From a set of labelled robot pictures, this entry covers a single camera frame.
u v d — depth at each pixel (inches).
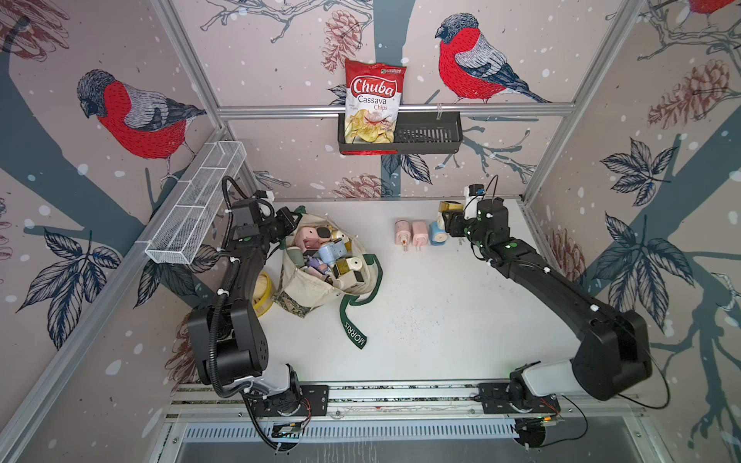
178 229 28.7
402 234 39.8
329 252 36.4
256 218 26.8
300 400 28.3
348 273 34.3
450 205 32.1
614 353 16.4
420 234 39.7
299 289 31.1
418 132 42.1
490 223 24.4
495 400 28.8
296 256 32.6
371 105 33.4
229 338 16.7
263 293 34.9
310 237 35.1
